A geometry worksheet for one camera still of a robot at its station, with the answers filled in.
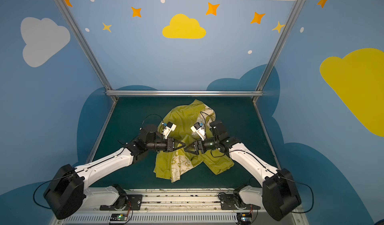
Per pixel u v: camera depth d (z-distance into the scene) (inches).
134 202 29.3
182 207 28.9
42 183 15.7
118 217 27.9
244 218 28.2
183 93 52.5
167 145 26.7
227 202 29.2
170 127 28.9
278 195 16.1
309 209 16.1
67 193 15.9
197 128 28.1
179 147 28.7
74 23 31.3
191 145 30.2
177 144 28.9
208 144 27.0
